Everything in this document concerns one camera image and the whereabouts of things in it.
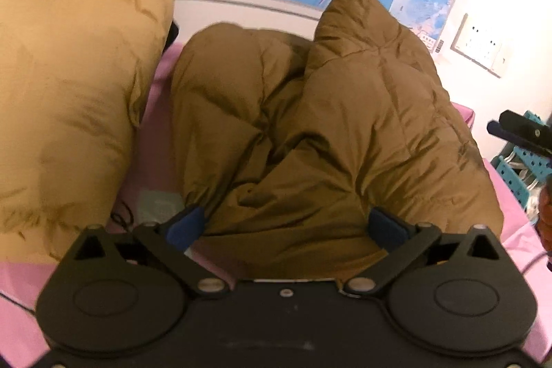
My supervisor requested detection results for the white wall socket panel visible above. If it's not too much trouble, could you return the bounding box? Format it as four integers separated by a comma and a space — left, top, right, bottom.
450, 13, 507, 78

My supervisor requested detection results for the white bed headboard rail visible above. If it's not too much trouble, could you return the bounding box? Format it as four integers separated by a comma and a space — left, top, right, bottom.
173, 0, 325, 23

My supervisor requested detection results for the person's right hand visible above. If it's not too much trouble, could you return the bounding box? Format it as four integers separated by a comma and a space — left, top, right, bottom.
535, 176, 552, 269

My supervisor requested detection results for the teal plastic basket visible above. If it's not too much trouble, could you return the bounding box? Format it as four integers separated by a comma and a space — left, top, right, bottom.
491, 111, 551, 216

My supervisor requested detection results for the pink bed sheet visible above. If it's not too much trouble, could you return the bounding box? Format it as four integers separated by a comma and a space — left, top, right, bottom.
1, 43, 551, 367

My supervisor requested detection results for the mustard yellow puffer jacket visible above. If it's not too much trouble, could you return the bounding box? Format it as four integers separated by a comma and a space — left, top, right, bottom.
1, 0, 174, 263

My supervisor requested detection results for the brown puffer jacket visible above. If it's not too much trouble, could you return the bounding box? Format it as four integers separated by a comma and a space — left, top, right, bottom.
171, 0, 503, 281

